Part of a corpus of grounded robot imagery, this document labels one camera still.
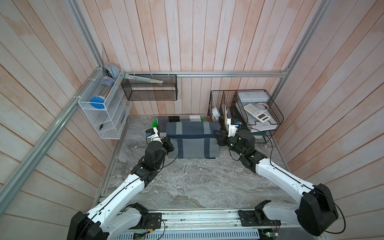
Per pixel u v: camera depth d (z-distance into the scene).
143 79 0.91
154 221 0.73
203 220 0.75
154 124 1.01
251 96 1.01
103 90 0.74
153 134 0.65
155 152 0.56
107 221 0.41
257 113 0.92
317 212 0.40
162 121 1.00
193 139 0.78
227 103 1.14
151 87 1.06
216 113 1.08
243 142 0.60
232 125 0.70
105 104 0.70
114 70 0.85
